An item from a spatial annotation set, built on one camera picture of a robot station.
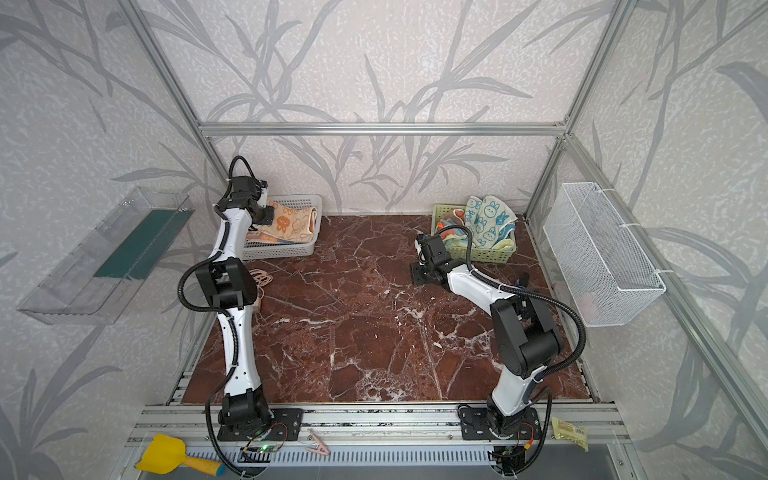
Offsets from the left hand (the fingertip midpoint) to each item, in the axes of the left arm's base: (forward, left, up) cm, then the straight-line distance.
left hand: (263, 203), depth 105 cm
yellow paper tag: (-67, -91, -10) cm, 114 cm away
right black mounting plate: (-66, -69, -10) cm, 96 cm away
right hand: (-21, -55, -4) cm, 59 cm away
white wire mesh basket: (-42, -92, +23) cm, 104 cm away
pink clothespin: (-71, -32, -11) cm, 79 cm away
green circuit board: (-71, -18, -12) cm, 74 cm away
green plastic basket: (-12, -69, -5) cm, 70 cm away
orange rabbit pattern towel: (-2, -8, -10) cm, 13 cm away
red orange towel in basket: (+1, -70, -7) cm, 71 cm away
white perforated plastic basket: (-15, 0, -8) cm, 17 cm away
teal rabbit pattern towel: (-1, -82, -6) cm, 83 cm away
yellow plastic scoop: (-72, +6, -13) cm, 73 cm away
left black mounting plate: (-66, -22, -11) cm, 70 cm away
